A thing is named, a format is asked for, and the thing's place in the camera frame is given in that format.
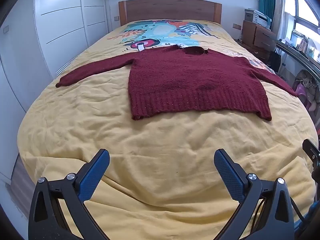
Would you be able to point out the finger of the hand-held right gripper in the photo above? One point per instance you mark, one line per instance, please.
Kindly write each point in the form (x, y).
(313, 152)

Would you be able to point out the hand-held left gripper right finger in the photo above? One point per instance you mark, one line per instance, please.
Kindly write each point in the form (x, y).
(228, 175)

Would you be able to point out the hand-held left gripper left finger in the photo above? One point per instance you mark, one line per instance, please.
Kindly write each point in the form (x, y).
(93, 177)

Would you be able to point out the maroon knit sweater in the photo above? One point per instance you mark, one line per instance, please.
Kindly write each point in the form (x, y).
(187, 80)

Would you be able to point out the pink and beige cloth pile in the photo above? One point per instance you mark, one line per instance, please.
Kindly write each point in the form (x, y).
(306, 87)

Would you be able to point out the bed with yellow duvet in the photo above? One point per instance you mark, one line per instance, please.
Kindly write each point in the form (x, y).
(150, 142)

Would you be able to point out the black tote bag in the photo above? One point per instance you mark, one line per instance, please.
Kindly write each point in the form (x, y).
(275, 60)

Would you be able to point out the dark desk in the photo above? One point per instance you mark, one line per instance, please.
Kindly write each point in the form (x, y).
(297, 52)

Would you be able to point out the wooden dresser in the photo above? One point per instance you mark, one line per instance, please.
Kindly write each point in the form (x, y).
(257, 37)

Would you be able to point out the window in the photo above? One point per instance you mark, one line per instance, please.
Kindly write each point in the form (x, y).
(303, 7)

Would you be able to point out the white printer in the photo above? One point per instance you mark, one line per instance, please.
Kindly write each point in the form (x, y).
(256, 17)

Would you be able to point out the teal curtain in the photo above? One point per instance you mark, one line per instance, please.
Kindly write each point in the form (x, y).
(268, 0)

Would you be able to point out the white wardrobe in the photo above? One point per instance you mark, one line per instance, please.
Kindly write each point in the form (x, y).
(62, 17)

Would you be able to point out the wooden headboard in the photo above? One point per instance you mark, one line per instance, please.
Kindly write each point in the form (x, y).
(170, 8)

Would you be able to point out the white wall switch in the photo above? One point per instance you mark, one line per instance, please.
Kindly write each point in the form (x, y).
(6, 29)

